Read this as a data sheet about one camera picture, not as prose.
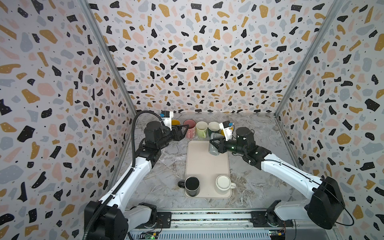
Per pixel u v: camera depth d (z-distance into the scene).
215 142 0.75
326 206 0.41
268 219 0.67
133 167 0.49
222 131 0.69
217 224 0.73
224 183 0.78
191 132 0.98
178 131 0.67
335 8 0.72
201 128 1.02
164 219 0.73
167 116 0.66
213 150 0.75
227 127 0.68
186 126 0.73
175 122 1.03
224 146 0.68
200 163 0.95
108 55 0.86
